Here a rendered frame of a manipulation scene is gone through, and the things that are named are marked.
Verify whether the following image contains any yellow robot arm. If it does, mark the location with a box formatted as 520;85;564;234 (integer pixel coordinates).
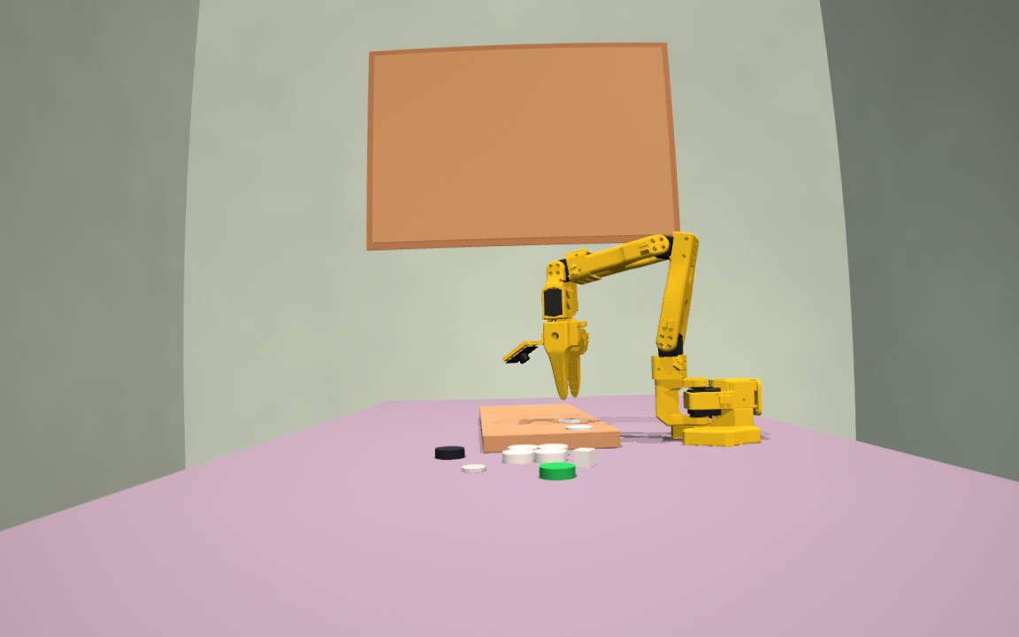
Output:
541;232;761;447

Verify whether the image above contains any black disc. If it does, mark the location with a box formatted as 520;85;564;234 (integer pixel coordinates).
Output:
435;446;465;460

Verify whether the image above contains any green disc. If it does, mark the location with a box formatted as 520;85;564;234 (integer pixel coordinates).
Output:
539;463;576;480

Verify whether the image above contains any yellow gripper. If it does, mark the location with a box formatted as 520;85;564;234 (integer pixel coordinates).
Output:
502;318;589;400

